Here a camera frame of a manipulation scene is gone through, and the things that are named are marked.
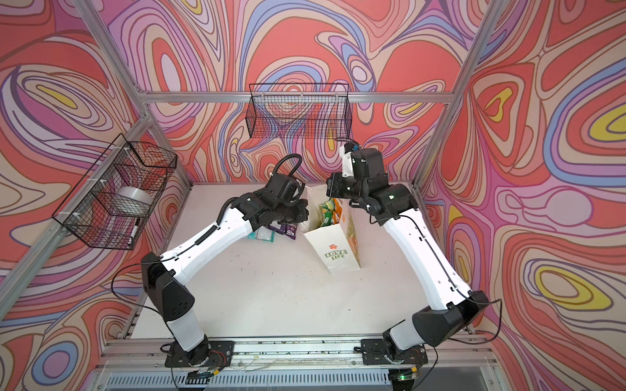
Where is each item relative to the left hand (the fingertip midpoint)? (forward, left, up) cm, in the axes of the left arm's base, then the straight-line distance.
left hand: (314, 213), depth 77 cm
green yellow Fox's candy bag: (+6, -6, -6) cm, 10 cm away
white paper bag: (-9, -7, -5) cm, 13 cm away
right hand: (+1, -4, +11) cm, 12 cm away
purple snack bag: (+9, +11, -22) cm, 26 cm away
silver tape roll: (+1, +55, +7) cm, 56 cm away
